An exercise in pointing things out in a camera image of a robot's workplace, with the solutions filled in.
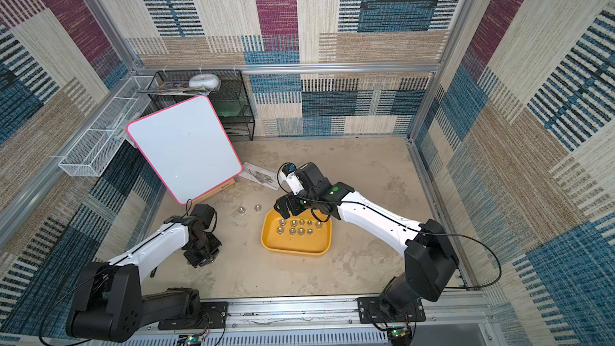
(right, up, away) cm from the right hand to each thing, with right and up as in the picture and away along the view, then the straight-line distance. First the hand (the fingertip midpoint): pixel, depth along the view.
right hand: (285, 199), depth 80 cm
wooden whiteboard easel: (-36, -3, +15) cm, 39 cm away
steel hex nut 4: (+2, -11, +11) cm, 16 cm away
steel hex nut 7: (+2, -13, +10) cm, 17 cm away
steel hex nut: (-19, -7, +16) cm, 26 cm away
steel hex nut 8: (+5, -13, +9) cm, 17 cm away
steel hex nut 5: (+5, -11, +12) cm, 17 cm away
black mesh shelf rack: (-27, +43, +21) cm, 55 cm away
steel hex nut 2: (-12, -6, +16) cm, 21 cm away
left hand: (-25, -20, +5) cm, 32 cm away
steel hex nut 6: (+8, -11, +12) cm, 18 cm away
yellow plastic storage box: (-5, -17, +6) cm, 19 cm away
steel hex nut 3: (-2, -11, +11) cm, 16 cm away
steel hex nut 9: (+8, -13, +9) cm, 18 cm away
